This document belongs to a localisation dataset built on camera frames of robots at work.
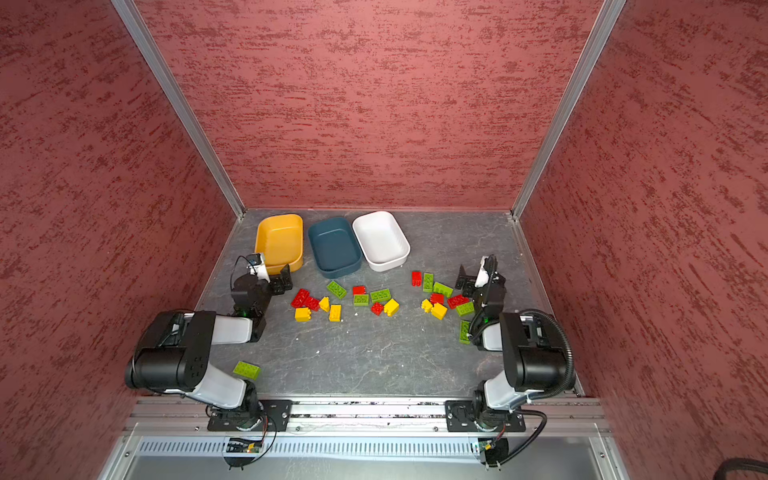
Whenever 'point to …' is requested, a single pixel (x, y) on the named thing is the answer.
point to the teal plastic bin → (334, 246)
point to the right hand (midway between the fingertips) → (473, 270)
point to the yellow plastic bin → (280, 239)
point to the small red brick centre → (377, 308)
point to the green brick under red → (361, 300)
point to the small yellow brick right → (426, 306)
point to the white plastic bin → (381, 240)
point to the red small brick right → (437, 298)
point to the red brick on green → (359, 290)
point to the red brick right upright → (416, 278)
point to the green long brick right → (464, 331)
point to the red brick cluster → (312, 303)
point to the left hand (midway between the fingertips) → (275, 271)
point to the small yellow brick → (325, 304)
